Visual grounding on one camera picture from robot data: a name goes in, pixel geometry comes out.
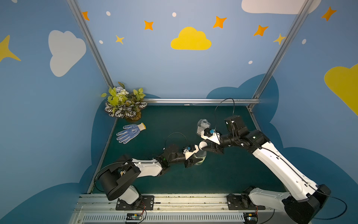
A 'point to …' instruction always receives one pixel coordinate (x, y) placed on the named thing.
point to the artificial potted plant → (122, 104)
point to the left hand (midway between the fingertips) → (200, 152)
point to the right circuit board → (251, 218)
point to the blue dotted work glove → (131, 131)
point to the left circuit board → (134, 216)
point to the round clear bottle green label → (201, 154)
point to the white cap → (202, 144)
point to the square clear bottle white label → (202, 124)
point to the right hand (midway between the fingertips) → (205, 141)
